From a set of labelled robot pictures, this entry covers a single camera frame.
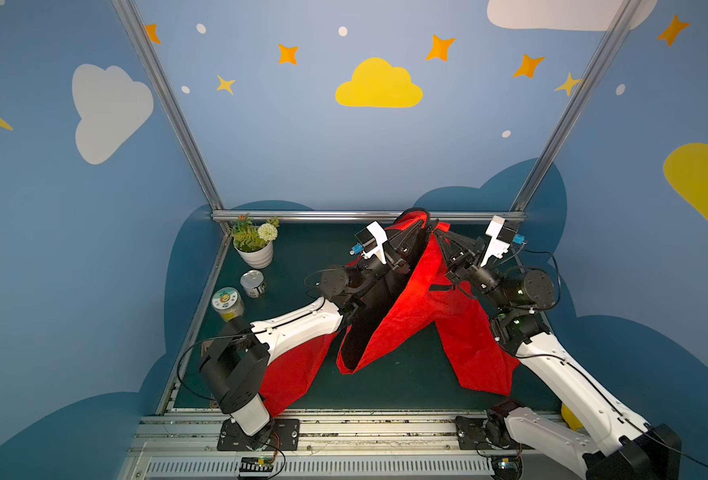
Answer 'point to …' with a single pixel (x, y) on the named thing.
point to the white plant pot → (257, 259)
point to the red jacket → (390, 304)
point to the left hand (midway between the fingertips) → (415, 216)
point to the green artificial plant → (250, 237)
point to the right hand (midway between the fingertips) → (440, 230)
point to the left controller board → (256, 464)
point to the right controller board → (506, 467)
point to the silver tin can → (253, 283)
